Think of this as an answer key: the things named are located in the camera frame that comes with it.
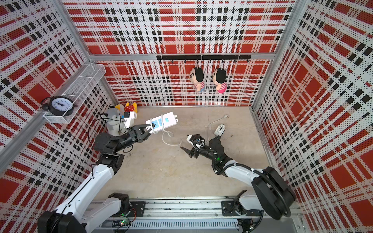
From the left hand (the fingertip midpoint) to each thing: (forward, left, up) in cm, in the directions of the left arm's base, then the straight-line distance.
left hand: (157, 126), depth 63 cm
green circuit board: (-33, +18, -35) cm, 51 cm away
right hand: (+4, -12, -17) cm, 21 cm away
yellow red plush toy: (+42, +36, -32) cm, 64 cm away
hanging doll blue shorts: (+42, -18, -2) cm, 45 cm away
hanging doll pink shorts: (+45, -33, -5) cm, 56 cm away
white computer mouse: (+18, -33, -28) cm, 47 cm away
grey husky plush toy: (+20, +38, -26) cm, 50 cm away
